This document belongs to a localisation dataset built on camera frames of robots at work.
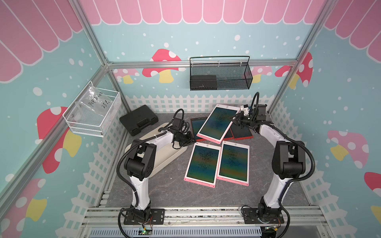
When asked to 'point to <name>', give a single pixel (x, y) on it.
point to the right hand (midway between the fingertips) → (227, 117)
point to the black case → (142, 116)
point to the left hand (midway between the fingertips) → (195, 143)
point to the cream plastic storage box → (165, 153)
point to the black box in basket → (203, 82)
